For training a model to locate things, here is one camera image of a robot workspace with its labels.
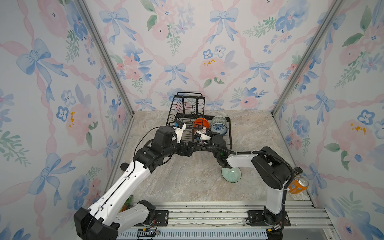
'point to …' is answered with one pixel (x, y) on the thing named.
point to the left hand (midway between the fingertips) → (189, 140)
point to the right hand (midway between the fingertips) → (209, 127)
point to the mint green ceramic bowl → (231, 175)
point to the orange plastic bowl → (201, 121)
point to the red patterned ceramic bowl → (203, 132)
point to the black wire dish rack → (193, 126)
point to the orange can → (298, 185)
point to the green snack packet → (128, 203)
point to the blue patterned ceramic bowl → (219, 124)
